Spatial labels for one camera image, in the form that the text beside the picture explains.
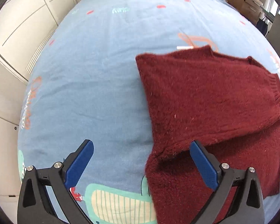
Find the blue patterned bed sheet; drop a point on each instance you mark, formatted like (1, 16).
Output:
(86, 86)

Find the white wardrobe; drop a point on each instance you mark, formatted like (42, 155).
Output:
(14, 39)

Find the dark red knit sweater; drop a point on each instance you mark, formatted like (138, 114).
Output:
(230, 105)

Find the dark shopping bag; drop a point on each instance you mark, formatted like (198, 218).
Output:
(262, 25)

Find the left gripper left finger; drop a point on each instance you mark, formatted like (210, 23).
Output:
(60, 181)

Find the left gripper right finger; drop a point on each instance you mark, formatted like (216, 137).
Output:
(247, 205)

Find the wooden drawer cabinet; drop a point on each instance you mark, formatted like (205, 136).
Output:
(250, 9)

